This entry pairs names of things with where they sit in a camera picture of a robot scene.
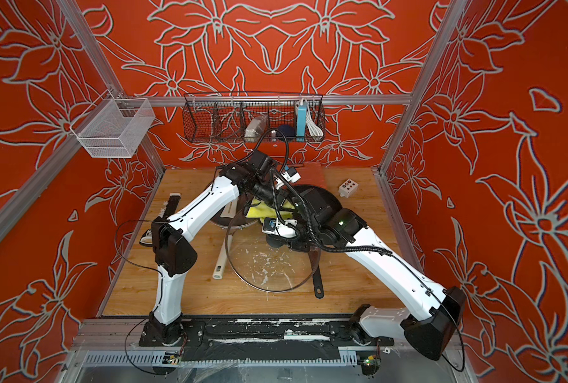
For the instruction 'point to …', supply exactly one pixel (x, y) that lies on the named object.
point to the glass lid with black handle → (262, 267)
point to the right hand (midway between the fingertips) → (279, 231)
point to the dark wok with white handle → (219, 270)
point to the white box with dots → (348, 188)
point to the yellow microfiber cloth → (262, 211)
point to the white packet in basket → (254, 128)
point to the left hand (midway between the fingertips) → (297, 208)
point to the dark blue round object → (288, 131)
